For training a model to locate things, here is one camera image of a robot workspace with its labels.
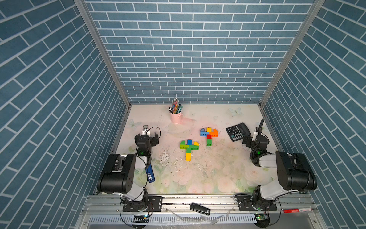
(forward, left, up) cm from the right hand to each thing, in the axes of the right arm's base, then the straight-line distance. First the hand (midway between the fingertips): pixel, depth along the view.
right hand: (255, 136), depth 95 cm
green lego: (-5, +30, -4) cm, 31 cm away
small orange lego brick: (+5, +26, -5) cm, 27 cm away
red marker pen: (-41, -10, -6) cm, 42 cm away
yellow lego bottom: (-7, +39, -4) cm, 40 cm away
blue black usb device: (-31, +64, -3) cm, 71 cm away
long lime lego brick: (-10, +47, -4) cm, 48 cm away
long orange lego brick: (+1, +27, -3) cm, 27 cm away
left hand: (-5, +70, +3) cm, 70 cm away
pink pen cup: (+11, +55, +1) cm, 56 cm away
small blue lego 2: (-6, +44, -3) cm, 44 cm away
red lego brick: (0, +31, -4) cm, 31 cm away
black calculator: (+5, +10, -4) cm, 12 cm away
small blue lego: (+5, +35, -3) cm, 36 cm away
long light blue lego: (+1, +34, -3) cm, 34 cm away
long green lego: (-11, +44, -5) cm, 46 cm away
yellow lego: (+5, +30, -3) cm, 31 cm away
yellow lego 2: (-17, +44, -4) cm, 47 cm away
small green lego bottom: (-6, +49, -4) cm, 49 cm away
